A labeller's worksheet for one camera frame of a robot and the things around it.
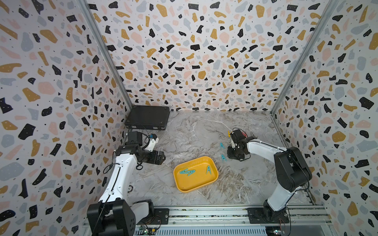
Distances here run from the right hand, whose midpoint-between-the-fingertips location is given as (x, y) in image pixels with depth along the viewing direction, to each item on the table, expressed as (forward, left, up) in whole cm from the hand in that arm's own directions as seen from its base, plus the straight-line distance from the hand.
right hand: (229, 155), depth 95 cm
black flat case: (+35, +63, -1) cm, 72 cm away
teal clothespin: (-11, +27, 0) cm, 29 cm away
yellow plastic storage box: (-18, +28, 0) cm, 33 cm away
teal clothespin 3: (-1, +4, -1) cm, 4 cm away
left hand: (-8, +42, +13) cm, 45 cm away
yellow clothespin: (+3, +2, +19) cm, 19 cm away
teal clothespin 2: (-9, +13, -1) cm, 16 cm away
